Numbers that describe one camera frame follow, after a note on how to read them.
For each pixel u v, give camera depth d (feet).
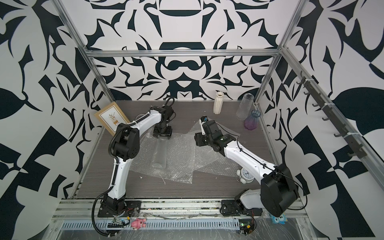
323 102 1.95
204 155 2.99
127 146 1.92
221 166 2.86
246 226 2.34
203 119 2.47
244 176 2.64
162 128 2.79
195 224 2.34
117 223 2.39
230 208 2.44
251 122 3.25
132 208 2.40
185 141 3.16
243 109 3.50
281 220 2.30
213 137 2.06
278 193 1.36
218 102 3.41
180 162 2.93
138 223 2.25
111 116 3.17
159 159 2.81
